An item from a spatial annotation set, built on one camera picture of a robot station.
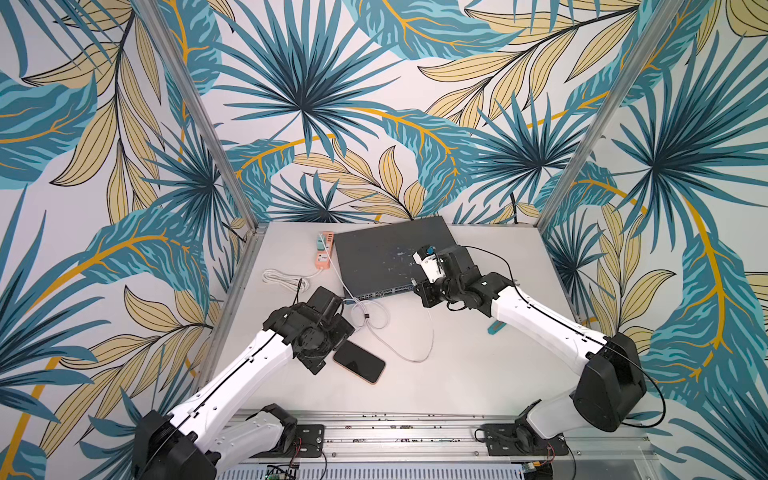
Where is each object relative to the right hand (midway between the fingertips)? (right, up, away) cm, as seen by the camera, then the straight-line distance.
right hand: (398, 301), depth 79 cm
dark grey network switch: (-5, +10, +26) cm, 29 cm away
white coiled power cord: (-32, +3, +21) cm, 38 cm away
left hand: (-14, -12, -3) cm, 19 cm away
